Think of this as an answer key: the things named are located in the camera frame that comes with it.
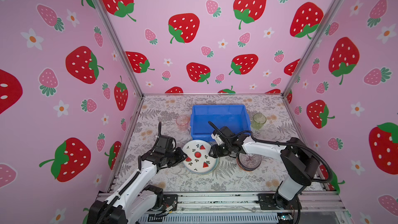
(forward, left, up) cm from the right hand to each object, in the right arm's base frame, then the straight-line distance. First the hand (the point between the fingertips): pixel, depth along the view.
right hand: (210, 154), depth 86 cm
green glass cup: (+29, -30, -3) cm, 42 cm away
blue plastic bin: (+32, -14, -3) cm, 35 cm away
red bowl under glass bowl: (-7, -18, +4) cm, 20 cm away
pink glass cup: (+21, +21, -1) cm, 30 cm away
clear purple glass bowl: (-2, -21, +2) cm, 22 cm away
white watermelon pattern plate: (-4, +6, 0) cm, 7 cm away
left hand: (-4, +12, +3) cm, 13 cm away
